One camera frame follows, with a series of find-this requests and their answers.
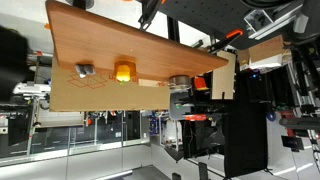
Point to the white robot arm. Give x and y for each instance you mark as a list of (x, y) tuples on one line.
[(31, 89)]

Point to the yellow pepper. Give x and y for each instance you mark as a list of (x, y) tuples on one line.
[(123, 73)]

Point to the steel cooking pot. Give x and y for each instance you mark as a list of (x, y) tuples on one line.
[(180, 81)]

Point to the orange plastic cup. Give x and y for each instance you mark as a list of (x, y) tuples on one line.
[(132, 68)]

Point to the yellow emergency stop button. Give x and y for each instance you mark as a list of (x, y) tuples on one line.
[(200, 83)]

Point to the brown cardboard panel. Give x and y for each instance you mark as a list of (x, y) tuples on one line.
[(100, 96)]

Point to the light wooden board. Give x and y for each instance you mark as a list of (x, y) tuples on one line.
[(223, 75)]

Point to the small grey object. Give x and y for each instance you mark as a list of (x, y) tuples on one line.
[(84, 69)]

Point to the black perforated breadboard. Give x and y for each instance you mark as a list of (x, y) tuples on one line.
[(206, 13)]

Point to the black hanging cloth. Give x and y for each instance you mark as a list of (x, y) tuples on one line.
[(245, 133)]

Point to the brown cardboard box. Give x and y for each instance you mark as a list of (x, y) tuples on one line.
[(266, 51)]

